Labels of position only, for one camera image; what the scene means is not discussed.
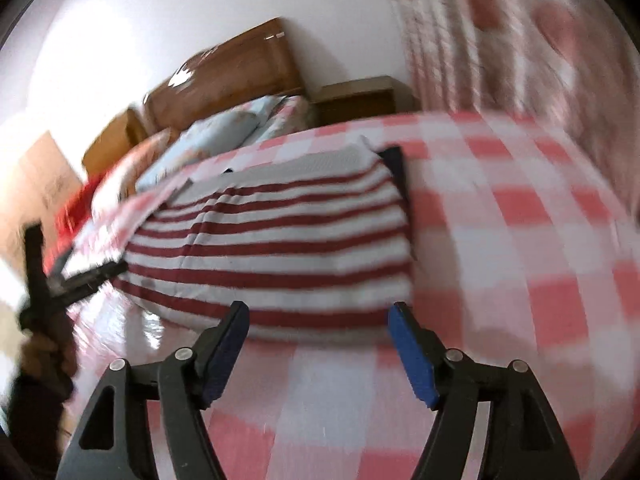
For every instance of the wooden nightstand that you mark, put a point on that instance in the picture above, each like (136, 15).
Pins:
(363, 98)

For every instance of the person's left hand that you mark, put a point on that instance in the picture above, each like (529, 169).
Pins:
(49, 354)

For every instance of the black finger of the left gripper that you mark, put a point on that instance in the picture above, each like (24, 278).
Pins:
(83, 284)

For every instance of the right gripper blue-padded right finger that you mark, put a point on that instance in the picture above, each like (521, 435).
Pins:
(524, 439)

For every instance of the red blanket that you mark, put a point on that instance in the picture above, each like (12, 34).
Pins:
(70, 218)

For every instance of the dark wooden headboard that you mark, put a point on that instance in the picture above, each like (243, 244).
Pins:
(256, 63)

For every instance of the floral pink curtain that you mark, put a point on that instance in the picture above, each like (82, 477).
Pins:
(568, 62)

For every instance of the red grey striped sweater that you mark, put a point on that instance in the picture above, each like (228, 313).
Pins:
(320, 242)

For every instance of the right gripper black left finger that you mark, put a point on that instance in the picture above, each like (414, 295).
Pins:
(113, 437)

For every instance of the orange floral pillow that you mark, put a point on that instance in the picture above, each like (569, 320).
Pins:
(120, 181)

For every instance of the light blue floral pillow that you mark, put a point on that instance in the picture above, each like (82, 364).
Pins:
(209, 137)

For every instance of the pink floral bed sheet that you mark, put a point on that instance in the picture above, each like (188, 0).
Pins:
(294, 114)

